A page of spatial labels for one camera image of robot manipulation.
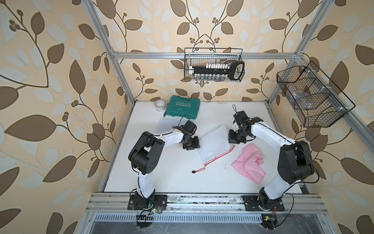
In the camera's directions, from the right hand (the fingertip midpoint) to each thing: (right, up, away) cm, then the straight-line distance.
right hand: (230, 140), depth 90 cm
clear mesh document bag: (-10, -3, +1) cm, 11 cm away
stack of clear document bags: (-44, +9, +20) cm, 49 cm away
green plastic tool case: (-33, +23, +22) cm, 46 cm away
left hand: (-21, -3, +3) cm, 21 cm away
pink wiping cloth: (+10, -12, -7) cm, 17 cm away
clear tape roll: (-50, +24, +29) cm, 63 cm away
